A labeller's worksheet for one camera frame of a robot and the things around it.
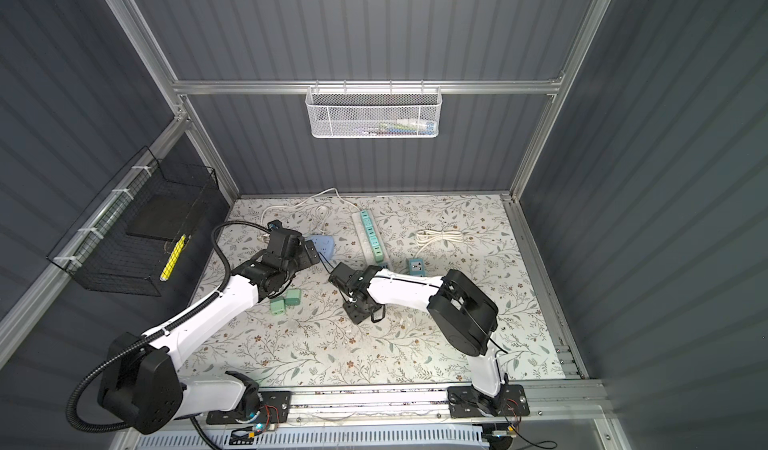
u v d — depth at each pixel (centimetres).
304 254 70
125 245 72
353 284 66
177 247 72
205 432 70
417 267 97
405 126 91
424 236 105
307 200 120
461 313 49
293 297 89
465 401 72
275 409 72
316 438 77
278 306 88
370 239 99
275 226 75
